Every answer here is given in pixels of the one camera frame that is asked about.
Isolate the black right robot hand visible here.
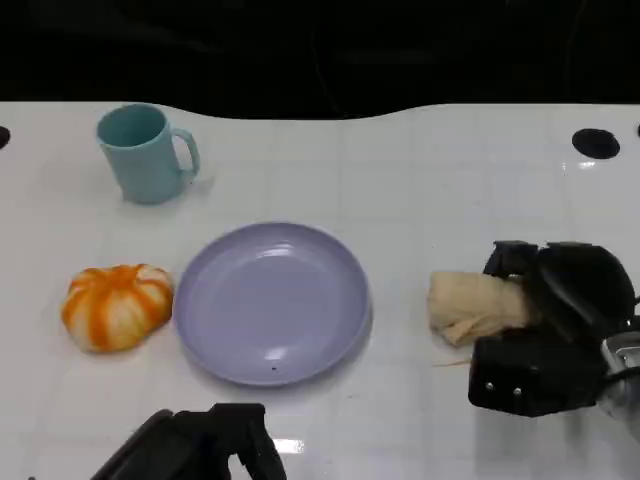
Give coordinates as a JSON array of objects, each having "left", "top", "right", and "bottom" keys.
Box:
[{"left": 468, "top": 240, "right": 637, "bottom": 418}]

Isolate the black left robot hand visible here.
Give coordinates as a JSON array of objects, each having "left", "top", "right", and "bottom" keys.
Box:
[{"left": 89, "top": 403, "right": 289, "bottom": 480}]

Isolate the beige towel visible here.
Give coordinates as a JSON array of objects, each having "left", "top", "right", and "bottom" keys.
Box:
[{"left": 427, "top": 271, "right": 534, "bottom": 347}]

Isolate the orange and white bread roll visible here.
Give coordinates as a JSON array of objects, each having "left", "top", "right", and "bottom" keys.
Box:
[{"left": 60, "top": 263, "right": 174, "bottom": 354}]

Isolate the lilac plate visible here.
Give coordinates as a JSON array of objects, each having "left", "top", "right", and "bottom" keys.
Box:
[{"left": 173, "top": 222, "right": 373, "bottom": 388}]

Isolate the pale green mug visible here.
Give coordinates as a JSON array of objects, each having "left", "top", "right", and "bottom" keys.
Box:
[{"left": 96, "top": 103, "right": 202, "bottom": 205}]

